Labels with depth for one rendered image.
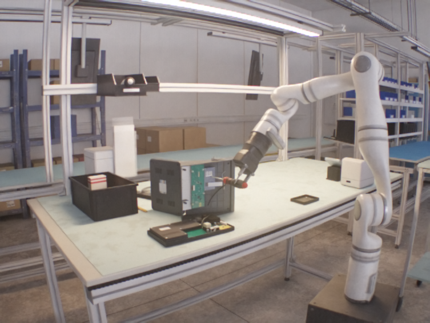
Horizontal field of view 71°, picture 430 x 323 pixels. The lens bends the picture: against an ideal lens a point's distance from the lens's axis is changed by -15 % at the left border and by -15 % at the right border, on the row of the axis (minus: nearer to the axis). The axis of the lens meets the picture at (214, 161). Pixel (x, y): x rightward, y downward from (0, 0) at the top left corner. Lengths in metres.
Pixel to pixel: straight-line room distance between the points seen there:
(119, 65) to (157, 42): 0.80
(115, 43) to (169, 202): 4.43
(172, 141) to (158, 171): 3.49
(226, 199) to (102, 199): 0.47
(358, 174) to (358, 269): 0.86
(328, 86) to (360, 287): 0.62
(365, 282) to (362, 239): 0.14
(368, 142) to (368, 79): 0.18
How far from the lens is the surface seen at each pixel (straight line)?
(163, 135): 4.75
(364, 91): 1.04
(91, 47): 3.01
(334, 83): 1.14
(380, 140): 1.01
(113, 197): 1.33
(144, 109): 5.74
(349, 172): 1.86
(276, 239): 1.30
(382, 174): 1.02
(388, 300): 1.14
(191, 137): 5.01
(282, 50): 2.59
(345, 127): 4.01
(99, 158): 1.61
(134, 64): 5.69
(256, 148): 1.09
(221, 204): 1.37
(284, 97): 1.16
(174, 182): 1.32
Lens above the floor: 1.42
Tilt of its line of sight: 10 degrees down
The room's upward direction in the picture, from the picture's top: straight up
